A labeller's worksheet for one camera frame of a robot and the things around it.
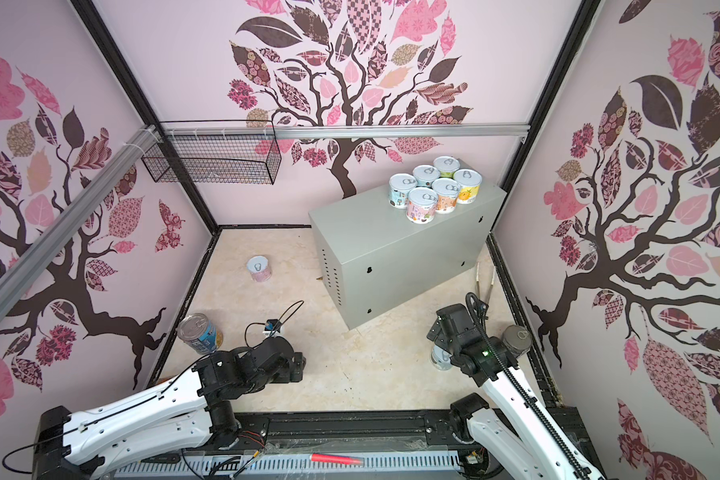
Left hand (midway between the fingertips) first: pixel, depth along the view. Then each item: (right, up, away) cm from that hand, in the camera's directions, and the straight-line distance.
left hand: (289, 367), depth 77 cm
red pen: (+9, -19, -7) cm, 22 cm away
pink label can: (-17, +25, +23) cm, 38 cm away
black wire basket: (-21, +63, +18) cm, 69 cm away
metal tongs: (+59, +19, +24) cm, 67 cm away
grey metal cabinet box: (+22, +29, -10) cm, 38 cm away
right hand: (+43, +9, +1) cm, 44 cm away
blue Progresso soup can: (-26, +7, +3) cm, 27 cm away
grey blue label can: (+41, +1, +4) cm, 41 cm away
